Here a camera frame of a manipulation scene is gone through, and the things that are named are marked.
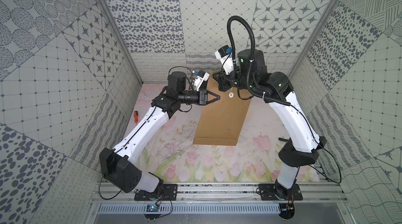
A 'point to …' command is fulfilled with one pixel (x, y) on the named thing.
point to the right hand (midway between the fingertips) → (214, 78)
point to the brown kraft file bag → (221, 120)
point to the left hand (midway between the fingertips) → (224, 101)
